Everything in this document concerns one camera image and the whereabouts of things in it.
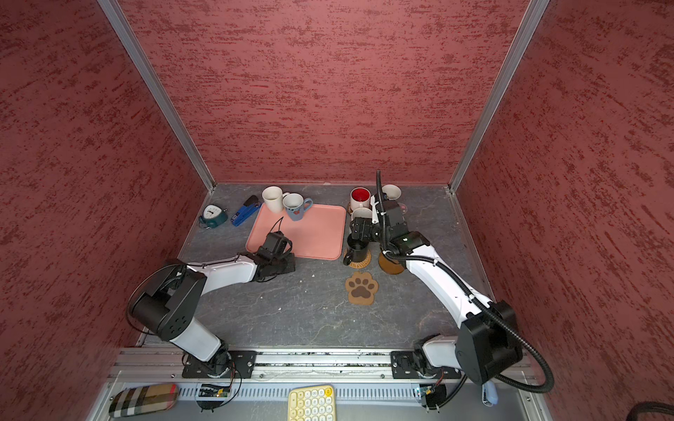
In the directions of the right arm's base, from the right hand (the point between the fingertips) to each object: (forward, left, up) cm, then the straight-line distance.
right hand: (359, 229), depth 83 cm
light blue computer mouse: (-44, -32, -16) cm, 57 cm away
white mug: (+27, +35, -12) cm, 46 cm away
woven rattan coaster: (-3, 0, -18) cm, 19 cm away
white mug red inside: (+26, -3, -13) cm, 30 cm away
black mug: (+2, 0, -16) cm, 16 cm away
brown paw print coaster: (-12, 0, -19) cm, 22 cm away
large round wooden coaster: (-4, -11, -19) cm, 22 cm away
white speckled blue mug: (+19, +24, -9) cm, 31 cm away
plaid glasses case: (-42, +59, -15) cm, 74 cm away
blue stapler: (+25, +45, -15) cm, 54 cm away
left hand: (-3, +24, -19) cm, 31 cm away
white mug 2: (+16, -2, -11) cm, 19 cm away
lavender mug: (+35, -19, -20) cm, 45 cm away
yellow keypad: (-44, +14, -16) cm, 49 cm away
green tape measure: (+18, +58, -13) cm, 62 cm away
